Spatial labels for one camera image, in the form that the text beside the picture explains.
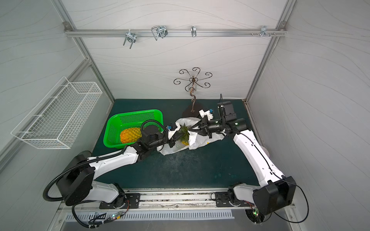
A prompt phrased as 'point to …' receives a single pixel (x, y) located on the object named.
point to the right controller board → (255, 215)
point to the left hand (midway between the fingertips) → (184, 131)
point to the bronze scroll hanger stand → (194, 80)
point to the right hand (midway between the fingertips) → (189, 130)
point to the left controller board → (114, 217)
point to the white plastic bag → (192, 140)
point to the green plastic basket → (117, 121)
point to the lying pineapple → (130, 134)
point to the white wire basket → (58, 120)
